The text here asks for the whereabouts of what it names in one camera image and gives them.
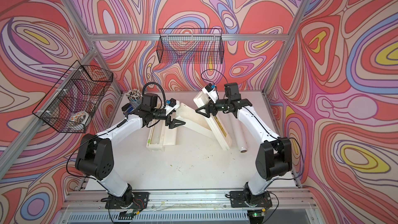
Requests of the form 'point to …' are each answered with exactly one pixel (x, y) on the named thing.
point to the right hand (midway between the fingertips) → (201, 109)
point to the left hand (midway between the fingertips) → (184, 116)
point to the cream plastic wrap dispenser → (159, 135)
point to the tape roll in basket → (80, 116)
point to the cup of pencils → (134, 96)
